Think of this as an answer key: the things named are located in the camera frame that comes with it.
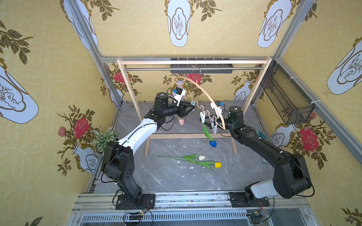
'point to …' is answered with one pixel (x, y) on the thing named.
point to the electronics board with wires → (138, 215)
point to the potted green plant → (100, 138)
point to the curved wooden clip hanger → (214, 125)
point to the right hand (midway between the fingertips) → (200, 121)
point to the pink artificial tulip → (181, 121)
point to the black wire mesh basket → (294, 104)
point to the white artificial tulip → (187, 157)
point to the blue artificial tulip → (213, 142)
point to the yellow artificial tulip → (208, 164)
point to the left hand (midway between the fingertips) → (193, 106)
